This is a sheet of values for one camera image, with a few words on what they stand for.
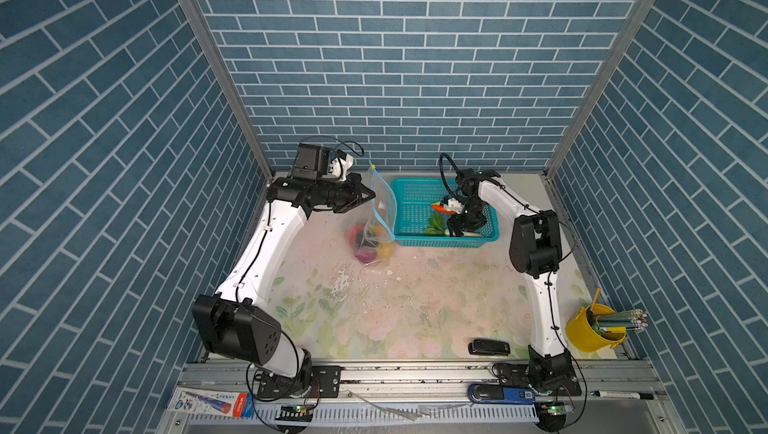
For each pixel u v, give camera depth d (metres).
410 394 0.74
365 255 0.91
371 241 0.83
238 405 0.69
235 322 0.40
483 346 0.77
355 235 0.91
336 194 0.64
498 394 0.72
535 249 0.61
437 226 1.01
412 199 1.02
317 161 0.59
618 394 0.72
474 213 0.87
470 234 0.96
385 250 0.90
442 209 1.02
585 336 0.73
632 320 0.68
